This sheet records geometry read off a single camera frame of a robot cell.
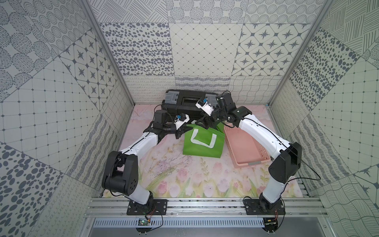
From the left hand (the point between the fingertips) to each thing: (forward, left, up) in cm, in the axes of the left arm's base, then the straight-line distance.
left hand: (190, 124), depth 83 cm
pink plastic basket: (-2, -35, -23) cm, 42 cm away
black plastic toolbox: (+21, +10, -3) cm, 23 cm away
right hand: (0, -6, +4) cm, 7 cm away
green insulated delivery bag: (-7, -5, -8) cm, 12 cm away
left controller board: (-44, +22, -22) cm, 54 cm away
